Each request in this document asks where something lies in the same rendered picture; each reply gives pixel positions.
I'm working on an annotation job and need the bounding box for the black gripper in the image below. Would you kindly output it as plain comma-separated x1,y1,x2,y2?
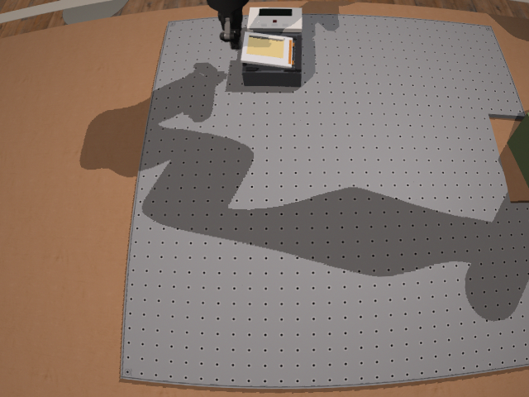
207,0,249,50

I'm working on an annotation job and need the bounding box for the black dock with white console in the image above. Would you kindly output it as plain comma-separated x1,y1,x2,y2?
242,7,302,87

